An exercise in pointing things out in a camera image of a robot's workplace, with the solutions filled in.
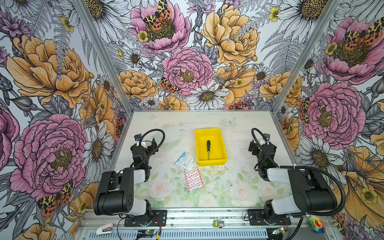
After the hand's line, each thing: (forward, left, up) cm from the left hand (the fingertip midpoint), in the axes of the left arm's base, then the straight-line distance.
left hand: (147, 143), depth 92 cm
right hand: (-2, -69, 0) cm, 69 cm away
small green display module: (-41, -39, -5) cm, 57 cm away
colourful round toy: (-42, -86, -6) cm, 96 cm away
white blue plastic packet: (-7, -23, -8) cm, 25 cm away
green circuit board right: (-44, -67, -9) cm, 81 cm away
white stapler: (-42, +13, -7) cm, 45 cm away
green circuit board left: (-43, -6, -9) cm, 44 cm away
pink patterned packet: (-19, -28, -9) cm, 35 cm away
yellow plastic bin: (-3, -43, -8) cm, 44 cm away
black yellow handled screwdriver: (+3, -38, -7) cm, 39 cm away
